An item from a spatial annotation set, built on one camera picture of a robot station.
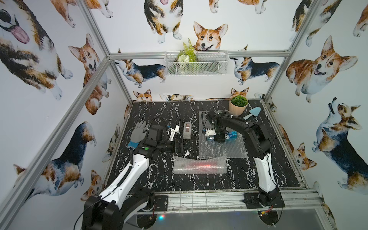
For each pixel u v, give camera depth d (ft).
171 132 2.31
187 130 3.26
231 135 3.05
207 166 2.62
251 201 2.40
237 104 3.42
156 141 2.00
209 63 3.03
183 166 2.68
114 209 1.24
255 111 3.75
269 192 2.08
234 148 3.04
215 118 2.41
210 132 2.99
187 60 2.68
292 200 2.50
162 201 2.40
